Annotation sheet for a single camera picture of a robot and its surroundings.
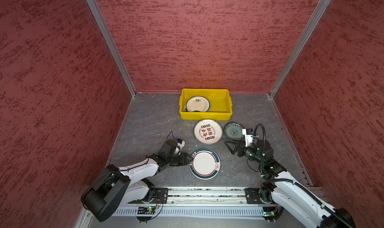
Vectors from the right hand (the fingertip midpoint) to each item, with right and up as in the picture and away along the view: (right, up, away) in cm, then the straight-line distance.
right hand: (227, 145), depth 79 cm
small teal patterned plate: (+8, +4, +20) cm, 22 cm away
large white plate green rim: (-11, -12, +6) cm, 18 cm away
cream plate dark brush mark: (-16, +23, +30) cm, 41 cm away
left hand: (-21, -11, +5) cm, 24 cm away
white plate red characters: (-9, +4, +19) cm, 21 cm away
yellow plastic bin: (+2, +24, +34) cm, 42 cm away
